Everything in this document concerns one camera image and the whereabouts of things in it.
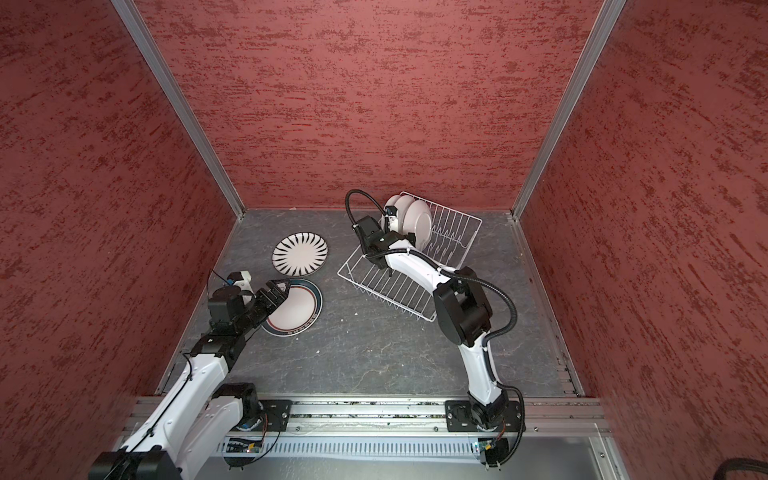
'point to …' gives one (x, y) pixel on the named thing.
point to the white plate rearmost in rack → (391, 201)
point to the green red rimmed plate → (299, 314)
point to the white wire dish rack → (450, 236)
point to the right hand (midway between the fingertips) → (400, 242)
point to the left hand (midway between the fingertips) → (286, 293)
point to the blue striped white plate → (300, 254)
